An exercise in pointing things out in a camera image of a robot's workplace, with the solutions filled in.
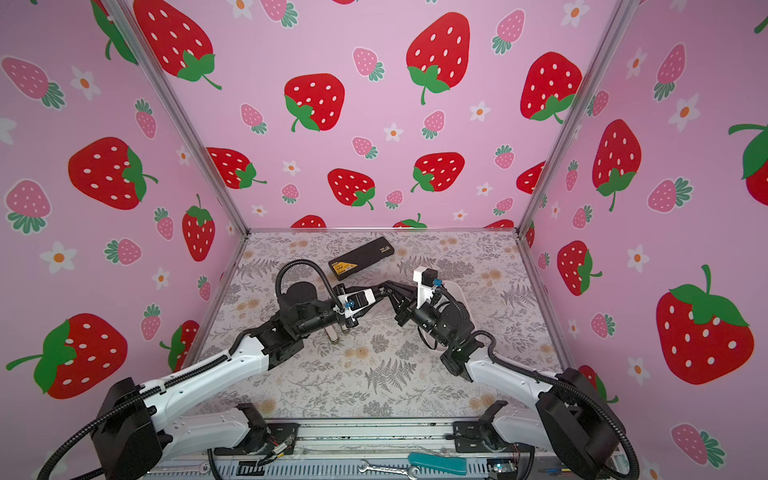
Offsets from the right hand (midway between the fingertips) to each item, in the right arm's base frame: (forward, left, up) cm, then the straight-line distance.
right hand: (387, 284), depth 71 cm
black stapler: (+23, +19, -22) cm, 37 cm away
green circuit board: (-30, -31, -29) cm, 52 cm away
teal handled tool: (-32, -15, -28) cm, 45 cm away
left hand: (-2, +3, +1) cm, 3 cm away
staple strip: (-3, +18, -24) cm, 30 cm away
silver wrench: (-34, -9, -28) cm, 45 cm away
